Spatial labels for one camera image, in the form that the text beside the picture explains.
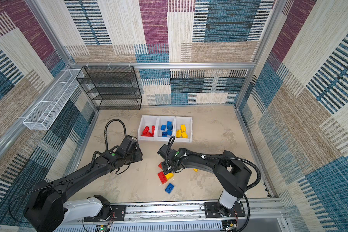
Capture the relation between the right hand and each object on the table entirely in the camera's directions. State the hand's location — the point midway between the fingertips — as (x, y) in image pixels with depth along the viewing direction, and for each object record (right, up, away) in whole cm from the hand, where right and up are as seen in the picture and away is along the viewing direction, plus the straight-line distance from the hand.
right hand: (169, 170), depth 85 cm
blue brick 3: (-1, +20, +18) cm, 27 cm away
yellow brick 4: (0, -3, -3) cm, 4 cm away
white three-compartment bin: (-9, +29, +18) cm, 35 cm away
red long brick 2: (-4, -4, -2) cm, 6 cm away
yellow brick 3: (+9, +23, +19) cm, 31 cm away
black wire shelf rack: (-44, +53, +24) cm, 73 cm away
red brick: (-14, +19, +14) cm, 28 cm away
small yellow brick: (+16, -1, +2) cm, 16 cm away
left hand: (-17, +10, 0) cm, 20 cm away
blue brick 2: (-6, +24, +21) cm, 32 cm away
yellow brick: (+9, +19, +16) cm, 26 cm away
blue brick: (-1, +25, +20) cm, 32 cm away
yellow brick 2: (+5, +20, +15) cm, 25 cm away
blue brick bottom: (0, -9, -4) cm, 10 cm away
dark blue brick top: (-4, +19, +14) cm, 24 cm away
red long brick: (-17, +20, +17) cm, 31 cm away
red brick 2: (-6, +1, +4) cm, 7 cm away
